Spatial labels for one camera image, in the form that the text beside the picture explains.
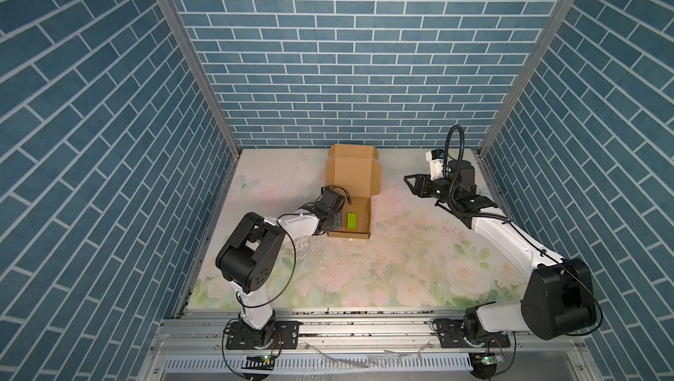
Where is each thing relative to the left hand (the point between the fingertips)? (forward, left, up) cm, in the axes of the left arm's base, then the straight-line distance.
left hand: (334, 218), depth 97 cm
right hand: (+3, -25, +21) cm, 33 cm away
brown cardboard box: (+15, -8, +11) cm, 20 cm away
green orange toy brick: (-2, -7, 0) cm, 7 cm away
